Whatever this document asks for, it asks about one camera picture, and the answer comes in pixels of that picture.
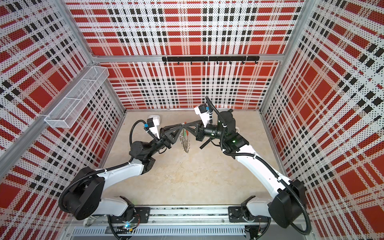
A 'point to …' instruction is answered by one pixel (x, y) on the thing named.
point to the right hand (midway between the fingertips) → (185, 127)
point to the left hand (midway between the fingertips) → (183, 128)
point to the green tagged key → (185, 133)
